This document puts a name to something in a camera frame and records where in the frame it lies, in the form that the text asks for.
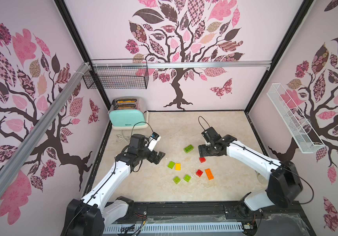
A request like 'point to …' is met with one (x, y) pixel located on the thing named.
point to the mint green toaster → (128, 113)
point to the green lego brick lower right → (187, 178)
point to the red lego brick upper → (202, 160)
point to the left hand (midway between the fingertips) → (156, 152)
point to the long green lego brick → (188, 148)
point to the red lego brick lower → (199, 173)
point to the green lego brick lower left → (177, 180)
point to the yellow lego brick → (178, 166)
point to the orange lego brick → (209, 174)
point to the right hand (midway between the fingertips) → (206, 153)
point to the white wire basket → (304, 137)
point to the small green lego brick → (171, 164)
